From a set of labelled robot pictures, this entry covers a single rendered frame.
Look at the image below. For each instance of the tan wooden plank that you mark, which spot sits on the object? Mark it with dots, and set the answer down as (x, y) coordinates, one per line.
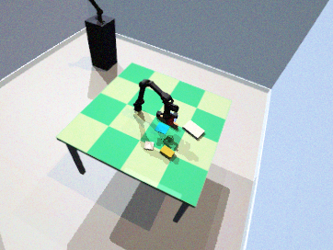
(175, 125)

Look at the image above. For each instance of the yellow rectangular block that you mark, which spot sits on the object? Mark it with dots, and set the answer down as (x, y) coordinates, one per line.
(167, 152)

